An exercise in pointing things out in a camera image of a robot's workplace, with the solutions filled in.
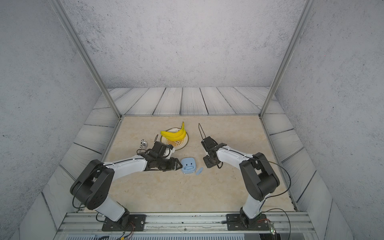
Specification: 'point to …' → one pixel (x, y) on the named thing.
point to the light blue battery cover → (199, 171)
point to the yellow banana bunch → (175, 136)
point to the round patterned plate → (177, 144)
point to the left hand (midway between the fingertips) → (180, 167)
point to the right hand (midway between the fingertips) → (212, 161)
